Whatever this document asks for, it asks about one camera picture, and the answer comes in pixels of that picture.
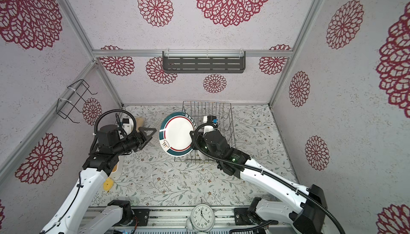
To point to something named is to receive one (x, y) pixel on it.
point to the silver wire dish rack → (221, 112)
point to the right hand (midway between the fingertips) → (190, 130)
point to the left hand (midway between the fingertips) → (154, 135)
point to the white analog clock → (203, 219)
